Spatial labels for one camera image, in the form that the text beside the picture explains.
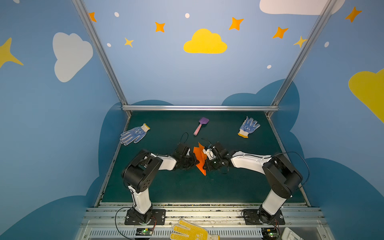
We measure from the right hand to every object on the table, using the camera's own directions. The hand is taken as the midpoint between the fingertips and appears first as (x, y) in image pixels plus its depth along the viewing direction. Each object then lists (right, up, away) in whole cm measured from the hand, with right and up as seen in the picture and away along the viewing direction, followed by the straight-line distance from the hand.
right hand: (203, 166), depth 90 cm
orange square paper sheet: (-2, +8, +3) cm, 9 cm away
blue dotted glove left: (-50, +19, +18) cm, 56 cm away
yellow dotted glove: (-6, -27, -20) cm, 34 cm away
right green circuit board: (+31, -28, -18) cm, 45 cm away
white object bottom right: (+38, -27, -21) cm, 51 cm away
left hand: (-1, +2, +2) cm, 3 cm away
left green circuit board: (-31, -27, -18) cm, 45 cm away
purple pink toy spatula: (+1, +29, +25) cm, 39 cm away
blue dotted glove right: (+37, +25, +24) cm, 50 cm away
